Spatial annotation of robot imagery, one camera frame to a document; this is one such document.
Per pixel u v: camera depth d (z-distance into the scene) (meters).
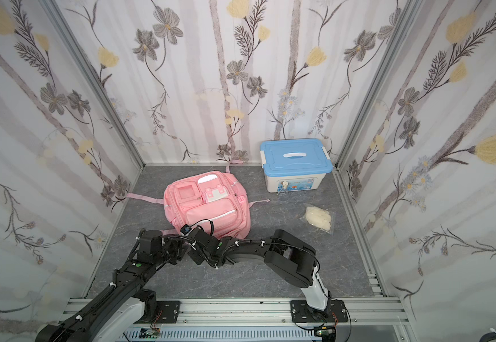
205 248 0.65
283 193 1.04
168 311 0.74
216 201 0.99
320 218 0.98
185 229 0.75
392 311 0.77
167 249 0.74
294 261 0.48
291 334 0.70
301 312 0.73
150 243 0.65
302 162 0.99
